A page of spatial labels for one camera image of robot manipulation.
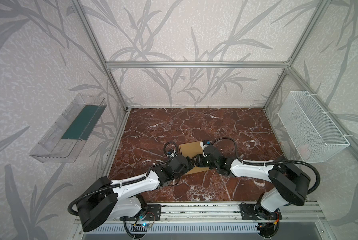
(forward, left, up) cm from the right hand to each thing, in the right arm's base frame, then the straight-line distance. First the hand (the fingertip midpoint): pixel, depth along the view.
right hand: (193, 155), depth 87 cm
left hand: (-5, 0, 0) cm, 5 cm away
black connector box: (-35, -36, -11) cm, 51 cm away
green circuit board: (-34, +25, -9) cm, 43 cm away
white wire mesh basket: (-5, -51, +26) cm, 58 cm away
